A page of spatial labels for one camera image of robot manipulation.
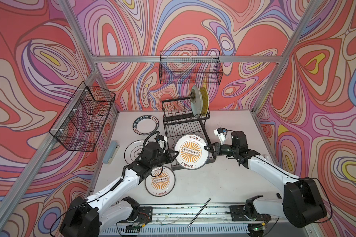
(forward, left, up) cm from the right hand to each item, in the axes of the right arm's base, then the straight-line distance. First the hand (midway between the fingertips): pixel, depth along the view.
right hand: (205, 151), depth 81 cm
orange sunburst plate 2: (-3, +8, +1) cm, 8 cm away
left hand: (-2, +14, +3) cm, 14 cm away
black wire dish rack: (+34, +13, -11) cm, 38 cm away
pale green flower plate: (+27, +3, +13) cm, 30 cm away
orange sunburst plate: (-12, +26, -14) cm, 31 cm away
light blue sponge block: (+6, +57, -9) cm, 58 cm away
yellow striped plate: (+19, -1, +19) cm, 27 cm away
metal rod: (-27, +6, -15) cm, 32 cm away
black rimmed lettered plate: (+32, +40, -13) cm, 53 cm away
